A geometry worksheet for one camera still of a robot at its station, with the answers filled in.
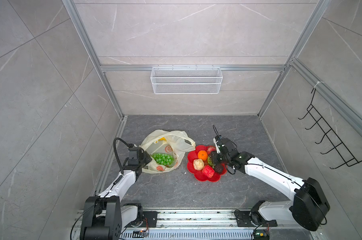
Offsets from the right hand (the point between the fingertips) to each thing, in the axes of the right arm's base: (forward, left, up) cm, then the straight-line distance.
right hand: (212, 153), depth 85 cm
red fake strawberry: (-8, +3, -6) cm, 10 cm away
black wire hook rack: (-8, -52, +21) cm, 56 cm away
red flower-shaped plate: (-9, +8, -9) cm, 15 cm away
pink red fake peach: (+1, +1, +3) cm, 4 cm away
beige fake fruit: (-5, +8, -4) cm, 10 cm away
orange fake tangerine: (+2, +5, -5) cm, 8 cm away
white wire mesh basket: (+47, +13, +19) cm, 52 cm away
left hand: (+4, +39, -3) cm, 40 cm away
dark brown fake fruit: (-7, -4, -5) cm, 10 cm away
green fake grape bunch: (+1, +29, -6) cm, 30 cm away
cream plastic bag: (+10, +22, -4) cm, 24 cm away
